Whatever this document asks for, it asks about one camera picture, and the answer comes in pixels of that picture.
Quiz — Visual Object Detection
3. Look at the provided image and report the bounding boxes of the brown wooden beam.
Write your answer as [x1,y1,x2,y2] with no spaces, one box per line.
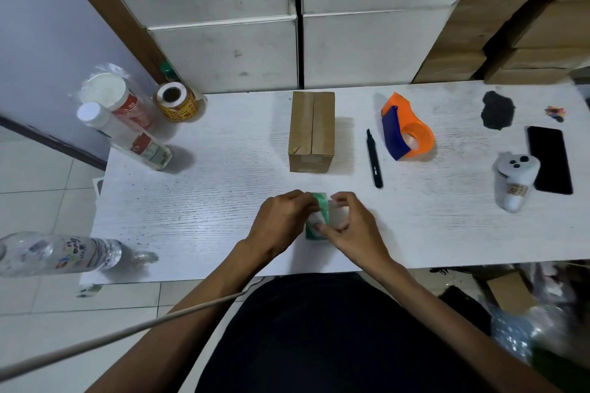
[44,0,171,85]

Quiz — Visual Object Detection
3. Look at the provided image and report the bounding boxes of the orange blue tape dispenser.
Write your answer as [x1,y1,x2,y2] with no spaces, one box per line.
[381,92,436,162]

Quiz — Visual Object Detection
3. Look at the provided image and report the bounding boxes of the person's black clothing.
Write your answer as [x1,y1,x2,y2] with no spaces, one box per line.
[195,271,497,393]

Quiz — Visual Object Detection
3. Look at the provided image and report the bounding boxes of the yellow label roll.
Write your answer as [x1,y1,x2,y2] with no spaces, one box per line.
[153,81,200,123]

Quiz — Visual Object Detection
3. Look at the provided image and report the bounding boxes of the flat cardboard piece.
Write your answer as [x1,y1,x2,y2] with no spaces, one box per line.
[486,270,538,315]

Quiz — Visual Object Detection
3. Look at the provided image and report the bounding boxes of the dark metal rail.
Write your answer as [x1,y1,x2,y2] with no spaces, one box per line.
[0,115,108,171]

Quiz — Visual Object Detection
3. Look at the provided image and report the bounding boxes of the person's right forearm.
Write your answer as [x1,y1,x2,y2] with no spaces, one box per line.
[368,263,561,393]

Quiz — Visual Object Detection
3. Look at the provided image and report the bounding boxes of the chrome strip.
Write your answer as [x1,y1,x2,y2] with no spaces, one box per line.
[286,0,305,90]

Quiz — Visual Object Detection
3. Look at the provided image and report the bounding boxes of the brown cardboard box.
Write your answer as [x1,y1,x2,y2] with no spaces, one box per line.
[288,91,336,174]

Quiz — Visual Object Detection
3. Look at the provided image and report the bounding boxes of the white handheld controller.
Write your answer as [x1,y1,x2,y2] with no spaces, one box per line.
[494,153,541,214]

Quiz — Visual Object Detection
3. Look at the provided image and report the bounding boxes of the clear plastic bag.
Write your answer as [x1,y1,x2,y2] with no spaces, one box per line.
[521,263,590,352]

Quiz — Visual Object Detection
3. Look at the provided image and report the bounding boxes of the person's left forearm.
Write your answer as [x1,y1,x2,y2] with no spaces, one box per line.
[87,240,266,393]

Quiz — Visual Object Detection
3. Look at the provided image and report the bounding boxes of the person's left hand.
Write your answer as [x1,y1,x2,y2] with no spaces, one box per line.
[235,190,321,265]

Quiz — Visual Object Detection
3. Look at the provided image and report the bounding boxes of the grey cable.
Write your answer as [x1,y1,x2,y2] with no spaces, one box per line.
[0,276,266,382]

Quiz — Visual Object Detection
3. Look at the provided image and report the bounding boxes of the stack of white boxes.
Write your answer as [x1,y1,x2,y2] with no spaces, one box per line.
[85,0,492,94]

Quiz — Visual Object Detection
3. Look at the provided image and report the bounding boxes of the black crumpled lump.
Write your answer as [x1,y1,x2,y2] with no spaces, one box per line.
[481,90,516,131]

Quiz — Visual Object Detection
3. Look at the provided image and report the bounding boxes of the clear bottle white cap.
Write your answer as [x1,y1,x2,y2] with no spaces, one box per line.
[76,101,174,171]

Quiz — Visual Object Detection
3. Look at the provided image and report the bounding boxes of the bubble wrap sheet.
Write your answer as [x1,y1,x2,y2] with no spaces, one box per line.
[488,305,535,364]

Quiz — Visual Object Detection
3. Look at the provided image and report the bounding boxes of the clear plastic water bottle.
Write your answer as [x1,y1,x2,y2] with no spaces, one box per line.
[0,231,124,278]

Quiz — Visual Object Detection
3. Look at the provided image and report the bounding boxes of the black smartphone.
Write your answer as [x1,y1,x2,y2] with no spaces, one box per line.
[527,126,574,196]

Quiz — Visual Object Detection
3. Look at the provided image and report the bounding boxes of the black bag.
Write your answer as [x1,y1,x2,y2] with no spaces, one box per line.
[438,286,492,336]

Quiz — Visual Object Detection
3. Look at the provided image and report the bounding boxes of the dark green item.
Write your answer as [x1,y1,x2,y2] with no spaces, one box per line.
[530,346,590,384]

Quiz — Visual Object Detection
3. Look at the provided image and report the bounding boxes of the red canister white lid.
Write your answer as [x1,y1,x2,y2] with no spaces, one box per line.
[76,63,157,131]

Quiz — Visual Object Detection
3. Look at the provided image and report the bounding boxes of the black utility knife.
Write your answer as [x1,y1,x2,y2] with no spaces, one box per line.
[366,128,384,190]

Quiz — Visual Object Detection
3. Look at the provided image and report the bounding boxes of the person's right hand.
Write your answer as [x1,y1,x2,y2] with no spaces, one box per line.
[315,191,407,276]

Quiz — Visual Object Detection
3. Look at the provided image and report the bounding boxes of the transparent tape roll green core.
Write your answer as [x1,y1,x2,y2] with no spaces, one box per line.
[305,192,332,241]

